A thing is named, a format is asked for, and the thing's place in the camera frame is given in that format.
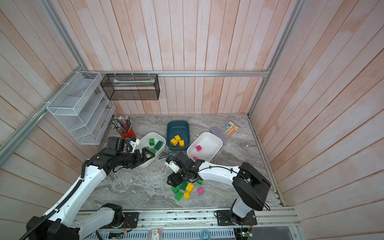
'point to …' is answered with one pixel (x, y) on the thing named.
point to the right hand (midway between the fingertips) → (172, 178)
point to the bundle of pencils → (121, 124)
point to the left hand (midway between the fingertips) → (149, 161)
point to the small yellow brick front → (187, 195)
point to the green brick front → (178, 195)
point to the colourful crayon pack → (230, 127)
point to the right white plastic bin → (204, 147)
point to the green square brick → (151, 141)
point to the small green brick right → (200, 182)
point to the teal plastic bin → (180, 127)
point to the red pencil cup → (129, 134)
